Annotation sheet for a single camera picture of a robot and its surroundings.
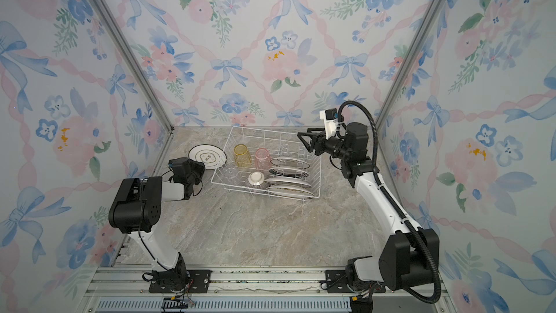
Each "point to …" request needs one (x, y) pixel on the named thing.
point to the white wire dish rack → (280, 144)
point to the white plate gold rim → (289, 162)
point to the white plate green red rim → (287, 172)
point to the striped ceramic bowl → (255, 178)
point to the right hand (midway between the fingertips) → (304, 131)
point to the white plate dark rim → (213, 156)
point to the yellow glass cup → (242, 158)
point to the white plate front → (288, 191)
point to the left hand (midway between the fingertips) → (205, 159)
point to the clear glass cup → (232, 175)
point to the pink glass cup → (262, 159)
